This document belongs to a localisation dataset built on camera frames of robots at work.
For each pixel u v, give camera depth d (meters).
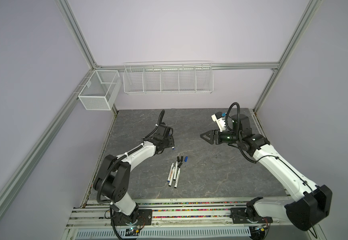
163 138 0.71
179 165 0.91
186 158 0.94
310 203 0.38
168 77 1.02
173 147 0.99
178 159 0.94
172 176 0.87
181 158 0.94
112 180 0.45
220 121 0.67
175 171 0.89
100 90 1.00
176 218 0.75
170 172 0.88
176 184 0.83
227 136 0.64
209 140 0.67
